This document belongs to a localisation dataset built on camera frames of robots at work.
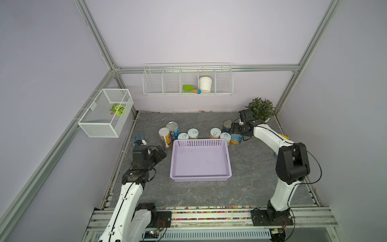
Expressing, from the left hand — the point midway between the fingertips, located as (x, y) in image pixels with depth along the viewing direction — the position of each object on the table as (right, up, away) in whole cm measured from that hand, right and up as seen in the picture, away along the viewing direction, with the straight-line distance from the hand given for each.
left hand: (160, 152), depth 80 cm
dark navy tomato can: (+40, +14, +19) cm, 46 cm away
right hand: (+45, +12, +17) cm, 50 cm away
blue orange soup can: (+45, +6, +16) cm, 48 cm away
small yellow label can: (+39, +8, +19) cm, 44 cm away
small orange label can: (+32, +9, +21) cm, 39 cm away
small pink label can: (+10, +7, +19) cm, 23 cm away
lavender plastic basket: (+22, -8, +13) cm, 27 cm away
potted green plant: (+61, +24, +15) cm, 67 cm away
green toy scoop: (+14, +39, +19) cm, 46 cm away
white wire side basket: (-31, +20, +2) cm, 37 cm away
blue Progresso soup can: (+3, +13, +19) cm, 23 cm away
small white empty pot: (+25, +40, +12) cm, 48 cm away
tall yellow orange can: (0, +11, +13) cm, 17 cm away
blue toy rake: (-9, +5, -10) cm, 14 cm away
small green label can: (+17, +9, +22) cm, 29 cm away
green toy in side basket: (-22, +23, +1) cm, 32 cm away
